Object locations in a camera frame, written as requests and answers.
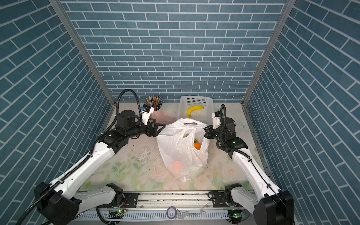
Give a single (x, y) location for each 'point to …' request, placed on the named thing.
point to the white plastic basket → (186, 102)
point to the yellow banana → (193, 108)
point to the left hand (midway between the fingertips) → (160, 123)
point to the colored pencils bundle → (154, 101)
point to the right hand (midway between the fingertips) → (203, 125)
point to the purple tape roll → (171, 212)
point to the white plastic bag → (184, 146)
